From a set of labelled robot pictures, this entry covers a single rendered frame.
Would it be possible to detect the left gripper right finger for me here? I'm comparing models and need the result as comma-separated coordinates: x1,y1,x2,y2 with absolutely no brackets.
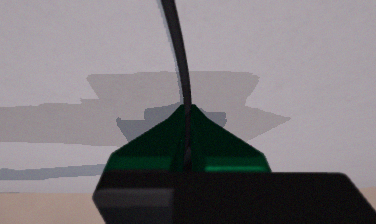
190,104,272,172

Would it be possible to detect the black cylinder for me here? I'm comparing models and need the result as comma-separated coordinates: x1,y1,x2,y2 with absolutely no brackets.
183,141,192,172

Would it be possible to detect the black cable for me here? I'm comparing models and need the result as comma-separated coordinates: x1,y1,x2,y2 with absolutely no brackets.
161,0,192,156

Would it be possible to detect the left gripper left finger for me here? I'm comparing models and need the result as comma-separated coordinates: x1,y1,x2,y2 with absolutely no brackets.
102,104,185,174

